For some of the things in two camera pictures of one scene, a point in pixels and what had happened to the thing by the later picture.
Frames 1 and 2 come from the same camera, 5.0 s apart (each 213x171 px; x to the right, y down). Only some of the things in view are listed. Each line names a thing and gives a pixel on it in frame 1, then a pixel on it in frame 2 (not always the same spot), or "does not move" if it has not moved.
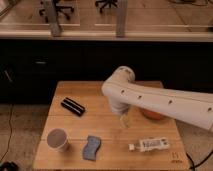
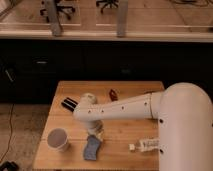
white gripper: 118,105 to 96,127
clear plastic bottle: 149,145 does not move
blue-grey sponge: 90,148 does not move
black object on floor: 9,166 does not move
